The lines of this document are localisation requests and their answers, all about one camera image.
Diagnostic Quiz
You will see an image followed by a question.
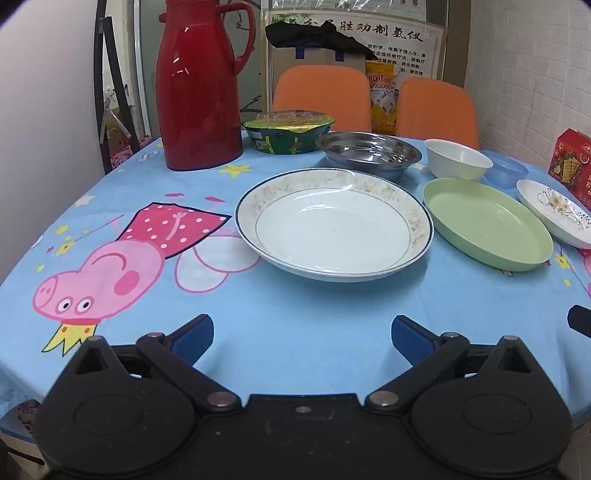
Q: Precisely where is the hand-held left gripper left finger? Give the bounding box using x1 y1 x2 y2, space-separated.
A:
69 315 243 414

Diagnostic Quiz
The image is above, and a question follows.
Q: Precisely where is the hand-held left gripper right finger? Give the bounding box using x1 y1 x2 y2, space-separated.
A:
366 316 536 412

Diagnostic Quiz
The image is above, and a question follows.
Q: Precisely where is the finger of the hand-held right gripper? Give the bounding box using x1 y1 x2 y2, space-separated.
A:
567 305 591 334

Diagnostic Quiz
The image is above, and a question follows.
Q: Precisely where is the white floral plate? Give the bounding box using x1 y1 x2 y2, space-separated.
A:
516 179 591 250

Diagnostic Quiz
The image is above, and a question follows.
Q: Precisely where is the large white patterned-rim plate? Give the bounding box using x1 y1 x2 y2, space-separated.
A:
235 168 435 283

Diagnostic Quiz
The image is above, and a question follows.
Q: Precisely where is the light green plate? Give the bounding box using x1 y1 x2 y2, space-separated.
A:
422 177 554 272

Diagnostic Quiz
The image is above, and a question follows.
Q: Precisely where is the stainless steel bowl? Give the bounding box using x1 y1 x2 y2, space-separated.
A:
315 131 423 182

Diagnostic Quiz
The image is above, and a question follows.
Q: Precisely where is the blue cartoon pig tablecloth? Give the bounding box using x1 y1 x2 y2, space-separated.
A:
0 131 591 444

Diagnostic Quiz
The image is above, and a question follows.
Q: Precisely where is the red snack box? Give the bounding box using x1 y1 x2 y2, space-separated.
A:
548 128 591 210

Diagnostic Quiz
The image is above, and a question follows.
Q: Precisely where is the translucent blue bowl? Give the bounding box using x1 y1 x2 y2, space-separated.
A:
480 150 529 190

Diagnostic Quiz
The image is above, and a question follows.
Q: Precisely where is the small white bowl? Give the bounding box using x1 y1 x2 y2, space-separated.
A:
424 138 494 182

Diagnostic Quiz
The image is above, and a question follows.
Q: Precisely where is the pink floral cloth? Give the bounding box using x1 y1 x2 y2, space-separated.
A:
108 136 153 172

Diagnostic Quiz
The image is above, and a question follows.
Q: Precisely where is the green instant noodle bowl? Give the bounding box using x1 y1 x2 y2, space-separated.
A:
242 109 335 155

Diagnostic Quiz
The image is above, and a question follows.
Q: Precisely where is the orange chair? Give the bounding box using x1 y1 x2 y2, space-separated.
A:
272 65 372 134
397 77 481 149

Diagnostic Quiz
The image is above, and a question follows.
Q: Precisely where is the metal clothes hanger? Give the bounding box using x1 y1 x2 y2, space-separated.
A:
99 90 134 145

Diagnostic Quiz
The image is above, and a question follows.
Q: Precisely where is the yellow printed bag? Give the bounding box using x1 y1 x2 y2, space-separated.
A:
366 60 400 134

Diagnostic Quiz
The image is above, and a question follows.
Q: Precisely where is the red thermos jug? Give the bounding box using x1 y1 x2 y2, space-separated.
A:
154 0 257 171

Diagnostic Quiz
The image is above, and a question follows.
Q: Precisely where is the text poster board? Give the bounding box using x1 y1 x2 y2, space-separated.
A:
261 9 448 84

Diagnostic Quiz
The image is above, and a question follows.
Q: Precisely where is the glossy picture poster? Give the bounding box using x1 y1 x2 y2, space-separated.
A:
263 0 428 21

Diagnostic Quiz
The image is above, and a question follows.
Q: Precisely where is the black curved metal frame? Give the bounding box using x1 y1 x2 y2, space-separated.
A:
93 0 140 176

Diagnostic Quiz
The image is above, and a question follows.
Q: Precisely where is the cardboard box with blue straps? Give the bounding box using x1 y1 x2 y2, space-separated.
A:
270 44 368 100

